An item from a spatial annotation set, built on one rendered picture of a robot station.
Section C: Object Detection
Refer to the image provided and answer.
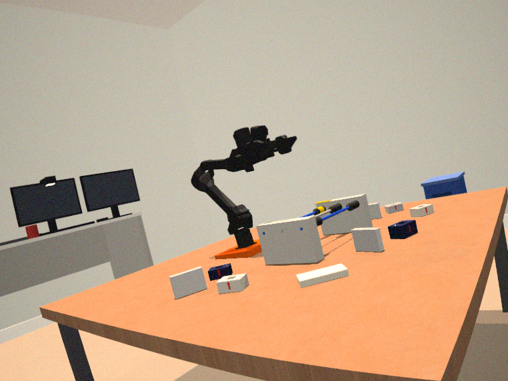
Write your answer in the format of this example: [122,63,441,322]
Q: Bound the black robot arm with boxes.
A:
[191,125,270,249]

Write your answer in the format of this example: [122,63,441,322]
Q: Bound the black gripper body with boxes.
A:
[245,136,292,163]

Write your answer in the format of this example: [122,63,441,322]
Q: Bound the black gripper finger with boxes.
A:
[280,135,297,152]
[253,139,279,159]

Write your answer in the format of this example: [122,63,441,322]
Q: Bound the white box with red arrow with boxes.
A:
[216,273,249,294]

